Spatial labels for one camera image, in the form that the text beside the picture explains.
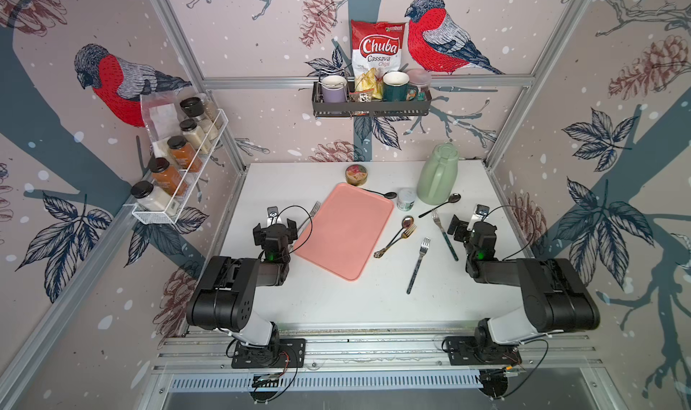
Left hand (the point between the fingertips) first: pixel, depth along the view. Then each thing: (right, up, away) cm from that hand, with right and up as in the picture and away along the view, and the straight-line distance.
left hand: (279, 215), depth 93 cm
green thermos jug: (+56, +15, -3) cm, 58 cm away
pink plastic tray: (+23, -7, +5) cm, 25 cm away
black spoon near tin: (+41, +7, +16) cm, 45 cm away
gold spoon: (+47, -3, +8) cm, 47 cm away
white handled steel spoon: (+47, -3, +8) cm, 48 cm away
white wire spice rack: (-22, +4, -29) cm, 36 cm away
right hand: (+68, 0, +1) cm, 68 cm away
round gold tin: (+28, +16, +21) cm, 38 cm away
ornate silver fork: (+10, 0, +11) cm, 15 cm away
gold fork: (+46, -7, +5) cm, 47 cm away
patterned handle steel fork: (+53, -10, +2) cm, 54 cm away
